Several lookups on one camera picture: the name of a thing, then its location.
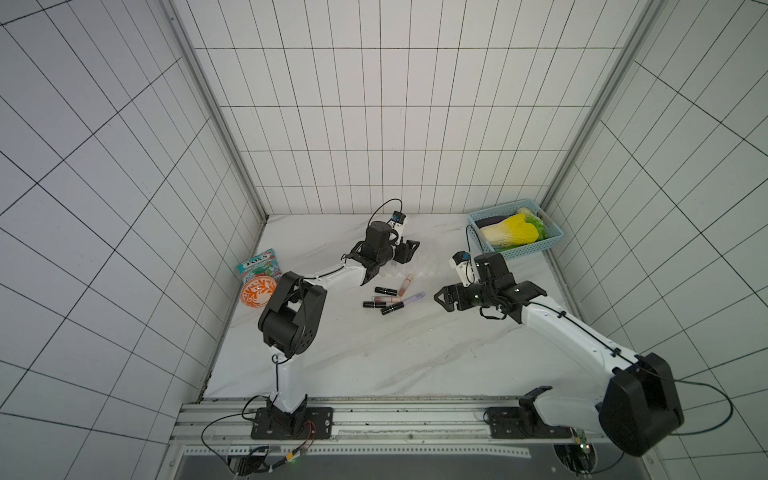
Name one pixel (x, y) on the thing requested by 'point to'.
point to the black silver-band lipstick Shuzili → (392, 308)
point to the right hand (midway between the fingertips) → (436, 294)
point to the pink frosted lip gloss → (386, 299)
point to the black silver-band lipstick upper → (385, 291)
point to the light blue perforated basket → (553, 228)
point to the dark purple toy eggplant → (485, 222)
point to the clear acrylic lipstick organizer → (423, 265)
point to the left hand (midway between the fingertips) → (406, 244)
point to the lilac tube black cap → (414, 298)
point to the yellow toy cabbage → (523, 229)
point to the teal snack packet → (262, 265)
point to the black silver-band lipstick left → (371, 304)
